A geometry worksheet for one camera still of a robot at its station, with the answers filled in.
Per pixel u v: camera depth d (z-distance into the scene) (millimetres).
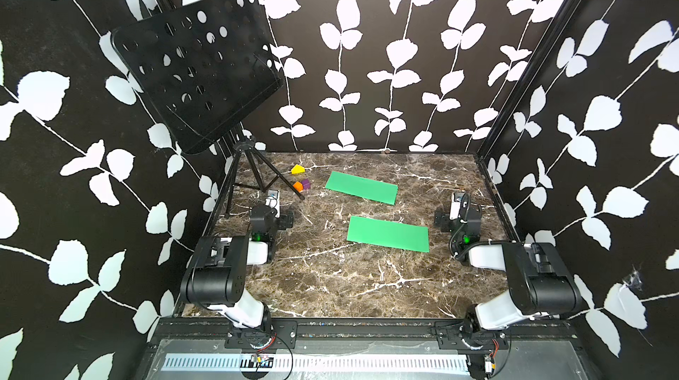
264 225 717
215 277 455
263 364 720
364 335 750
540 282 458
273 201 791
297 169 1136
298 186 1063
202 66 1413
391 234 958
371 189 1080
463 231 731
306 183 1076
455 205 837
